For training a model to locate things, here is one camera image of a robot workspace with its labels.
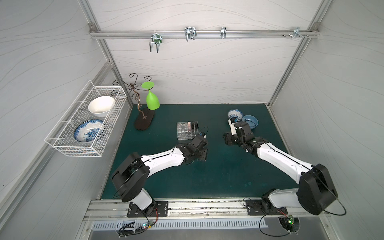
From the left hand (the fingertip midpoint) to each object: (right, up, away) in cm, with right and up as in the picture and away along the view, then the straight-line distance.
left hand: (205, 152), depth 86 cm
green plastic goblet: (-33, +30, +7) cm, 45 cm away
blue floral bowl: (+24, +24, +26) cm, 42 cm away
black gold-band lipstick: (-6, +14, +14) cm, 21 cm away
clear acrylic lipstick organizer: (-12, +11, +16) cm, 23 cm away
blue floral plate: (-53, +15, -21) cm, 59 cm away
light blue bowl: (+36, +18, +20) cm, 45 cm away
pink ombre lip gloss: (-10, +14, +13) cm, 21 cm away
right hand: (+13, +11, +1) cm, 17 cm away
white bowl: (-52, +26, -14) cm, 60 cm away
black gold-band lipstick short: (-8, +14, +13) cm, 21 cm away
